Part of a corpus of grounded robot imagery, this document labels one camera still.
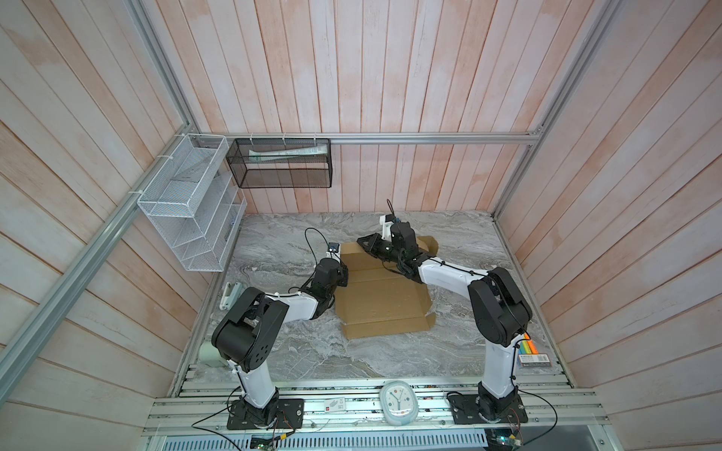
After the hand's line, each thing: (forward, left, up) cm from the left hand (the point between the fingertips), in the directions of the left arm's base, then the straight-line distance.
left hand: (340, 265), depth 96 cm
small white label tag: (-41, 0, -7) cm, 42 cm away
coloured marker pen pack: (-29, -57, -6) cm, 64 cm away
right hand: (+4, -5, +9) cm, 11 cm away
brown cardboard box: (-11, -13, -6) cm, 18 cm away
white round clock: (-41, -17, -5) cm, 45 cm away
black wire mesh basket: (+37, +24, +16) cm, 47 cm away
